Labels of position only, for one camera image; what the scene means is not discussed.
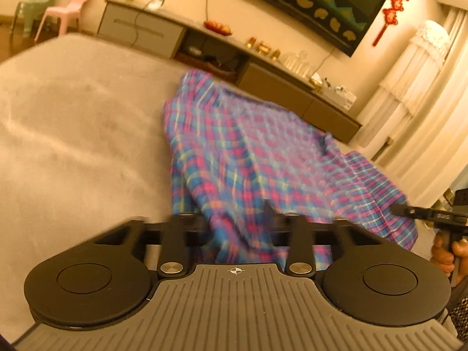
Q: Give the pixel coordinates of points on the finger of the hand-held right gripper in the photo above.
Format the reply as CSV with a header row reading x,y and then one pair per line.
x,y
409,211

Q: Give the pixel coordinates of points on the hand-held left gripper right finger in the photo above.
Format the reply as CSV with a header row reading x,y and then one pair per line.
x,y
270,219

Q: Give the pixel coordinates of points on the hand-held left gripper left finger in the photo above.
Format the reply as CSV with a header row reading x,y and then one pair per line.
x,y
199,223

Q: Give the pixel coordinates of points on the blue pink plaid shirt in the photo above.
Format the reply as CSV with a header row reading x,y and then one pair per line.
x,y
256,146

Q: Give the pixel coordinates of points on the person's right hand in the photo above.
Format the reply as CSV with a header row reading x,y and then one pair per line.
x,y
441,256

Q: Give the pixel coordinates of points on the white curtain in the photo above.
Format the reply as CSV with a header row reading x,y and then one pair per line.
x,y
413,80

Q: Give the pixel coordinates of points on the white storage box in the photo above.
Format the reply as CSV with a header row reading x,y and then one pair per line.
x,y
340,95

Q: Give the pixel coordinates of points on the gold tissue box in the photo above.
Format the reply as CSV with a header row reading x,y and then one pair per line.
x,y
316,81

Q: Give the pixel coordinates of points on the set of clear glasses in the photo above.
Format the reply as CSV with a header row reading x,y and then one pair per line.
x,y
299,65

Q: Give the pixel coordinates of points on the small amber ornament cup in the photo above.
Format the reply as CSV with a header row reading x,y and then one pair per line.
x,y
251,42
276,55

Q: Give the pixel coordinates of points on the golden ornament pot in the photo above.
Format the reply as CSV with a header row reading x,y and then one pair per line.
x,y
264,48

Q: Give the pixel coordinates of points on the red fruit plate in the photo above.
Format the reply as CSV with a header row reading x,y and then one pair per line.
x,y
217,27

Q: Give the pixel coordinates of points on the grey television cabinet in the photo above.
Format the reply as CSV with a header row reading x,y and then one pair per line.
x,y
146,31

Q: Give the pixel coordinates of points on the red knot hanging decoration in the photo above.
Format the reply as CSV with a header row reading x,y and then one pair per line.
x,y
395,7

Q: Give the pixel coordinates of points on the pink plastic chair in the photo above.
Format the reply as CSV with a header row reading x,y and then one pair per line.
x,y
69,7

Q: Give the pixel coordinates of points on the green plastic chair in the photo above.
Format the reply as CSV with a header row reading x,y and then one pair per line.
x,y
40,0

